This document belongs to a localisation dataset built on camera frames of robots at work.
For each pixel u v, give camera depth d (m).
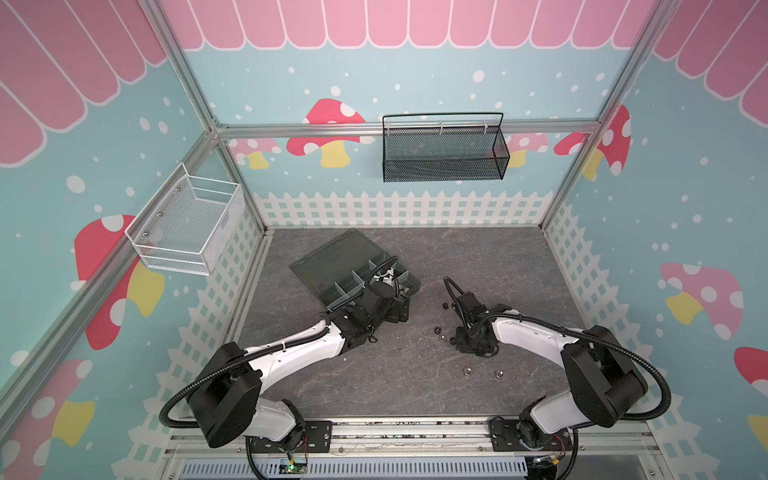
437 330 0.92
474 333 0.65
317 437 0.74
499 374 0.83
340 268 1.11
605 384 0.44
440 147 0.94
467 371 0.85
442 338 0.92
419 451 0.73
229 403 0.42
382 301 0.62
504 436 0.74
